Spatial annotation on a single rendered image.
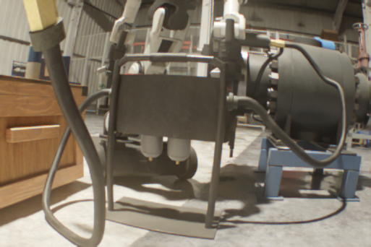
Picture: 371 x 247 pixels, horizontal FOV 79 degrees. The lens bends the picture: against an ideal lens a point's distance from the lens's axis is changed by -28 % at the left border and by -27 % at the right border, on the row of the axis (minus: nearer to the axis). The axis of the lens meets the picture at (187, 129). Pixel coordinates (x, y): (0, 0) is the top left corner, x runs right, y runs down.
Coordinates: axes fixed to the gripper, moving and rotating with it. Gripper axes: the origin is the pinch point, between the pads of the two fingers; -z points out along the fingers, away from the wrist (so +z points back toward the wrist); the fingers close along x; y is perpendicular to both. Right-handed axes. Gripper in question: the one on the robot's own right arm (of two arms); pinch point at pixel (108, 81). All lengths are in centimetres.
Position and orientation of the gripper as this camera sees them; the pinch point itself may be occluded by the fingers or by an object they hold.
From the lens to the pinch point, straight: 143.6
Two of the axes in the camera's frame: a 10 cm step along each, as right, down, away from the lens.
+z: 2.7, -9.3, -2.6
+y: 9.2, 1.7, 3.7
